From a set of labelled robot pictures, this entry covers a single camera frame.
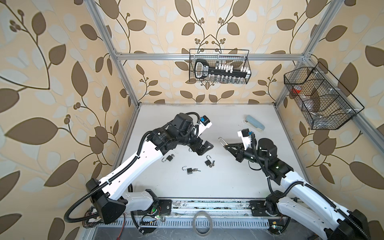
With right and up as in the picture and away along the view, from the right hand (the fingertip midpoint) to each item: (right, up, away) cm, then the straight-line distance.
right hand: (227, 147), depth 73 cm
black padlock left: (-32, -10, +19) cm, 39 cm away
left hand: (-10, +5, -5) cm, 13 cm away
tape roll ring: (-16, -34, -7) cm, 39 cm away
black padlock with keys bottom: (-19, -16, +13) cm, 29 cm away
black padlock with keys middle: (-8, -12, +17) cm, 23 cm away
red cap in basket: (+44, +32, +14) cm, 56 cm away
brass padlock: (-1, +2, -1) cm, 2 cm away
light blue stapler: (+26, +11, +32) cm, 43 cm away
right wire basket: (+49, +22, 0) cm, 53 cm away
